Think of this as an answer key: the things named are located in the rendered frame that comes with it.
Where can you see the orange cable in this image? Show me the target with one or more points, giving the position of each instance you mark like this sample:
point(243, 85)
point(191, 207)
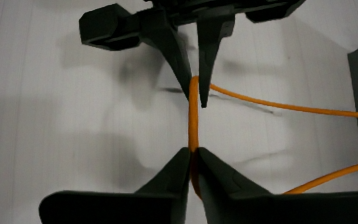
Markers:
point(193, 134)

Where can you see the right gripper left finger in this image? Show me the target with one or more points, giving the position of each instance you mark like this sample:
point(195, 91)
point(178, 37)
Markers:
point(150, 204)

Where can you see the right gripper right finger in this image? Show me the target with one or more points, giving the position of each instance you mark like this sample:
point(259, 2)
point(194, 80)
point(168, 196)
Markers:
point(231, 198)

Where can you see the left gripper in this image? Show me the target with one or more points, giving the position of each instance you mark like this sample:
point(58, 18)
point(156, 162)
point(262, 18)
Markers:
point(156, 25)

